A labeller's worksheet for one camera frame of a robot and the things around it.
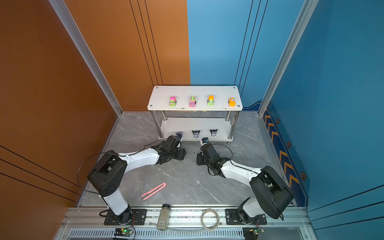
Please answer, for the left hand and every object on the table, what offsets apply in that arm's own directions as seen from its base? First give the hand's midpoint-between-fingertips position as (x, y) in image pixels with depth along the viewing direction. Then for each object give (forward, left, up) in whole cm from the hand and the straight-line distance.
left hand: (183, 151), depth 94 cm
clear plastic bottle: (-36, +7, 0) cm, 37 cm away
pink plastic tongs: (-24, +15, -3) cm, 28 cm away
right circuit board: (-41, -38, -3) cm, 55 cm away
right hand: (-5, -9, +3) cm, 10 cm away
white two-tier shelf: (+37, -6, -3) cm, 38 cm away
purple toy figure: (+11, +3, +4) cm, 12 cm away
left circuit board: (-42, +25, -5) cm, 49 cm away
